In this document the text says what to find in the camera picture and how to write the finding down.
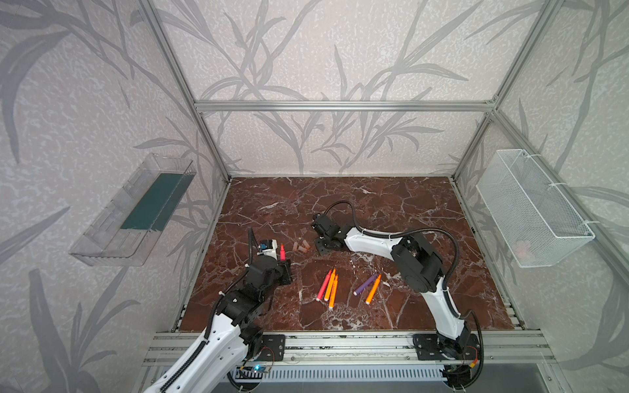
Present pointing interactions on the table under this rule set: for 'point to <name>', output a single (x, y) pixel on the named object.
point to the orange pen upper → (330, 285)
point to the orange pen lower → (333, 292)
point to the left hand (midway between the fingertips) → (293, 254)
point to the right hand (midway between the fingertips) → (322, 235)
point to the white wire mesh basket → (536, 223)
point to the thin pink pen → (323, 286)
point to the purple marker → (365, 285)
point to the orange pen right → (373, 290)
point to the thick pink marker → (282, 252)
